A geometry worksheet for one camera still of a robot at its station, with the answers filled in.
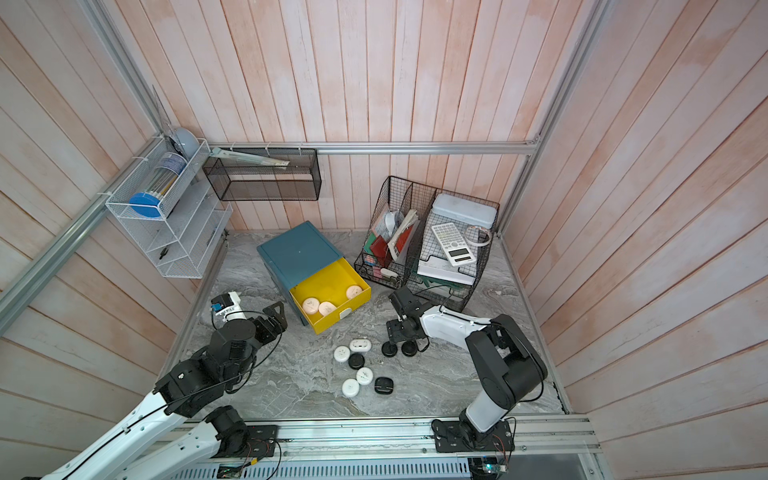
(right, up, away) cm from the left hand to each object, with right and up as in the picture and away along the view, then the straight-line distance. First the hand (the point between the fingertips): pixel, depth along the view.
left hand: (271, 314), depth 74 cm
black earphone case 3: (+28, -21, +8) cm, 36 cm away
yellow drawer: (+13, +4, +10) cm, 17 cm away
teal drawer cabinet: (+2, +15, +11) cm, 18 cm away
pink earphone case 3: (+13, +1, +5) cm, 14 cm away
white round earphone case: (+16, -14, +13) cm, 25 cm away
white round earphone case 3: (+19, -21, +7) cm, 29 cm away
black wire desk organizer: (+42, +19, +17) cm, 50 cm away
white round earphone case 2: (+23, -19, +8) cm, 31 cm away
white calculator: (+49, +18, +14) cm, 54 cm away
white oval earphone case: (+21, -12, +14) cm, 28 cm away
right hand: (+35, -9, +20) cm, 41 cm away
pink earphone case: (+20, +5, +10) cm, 23 cm away
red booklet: (+27, +17, +33) cm, 46 cm away
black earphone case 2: (+36, -13, +15) cm, 41 cm away
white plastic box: (+56, +31, +23) cm, 68 cm away
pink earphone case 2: (+8, +1, +6) cm, 10 cm away
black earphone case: (+30, -13, +14) cm, 36 cm away
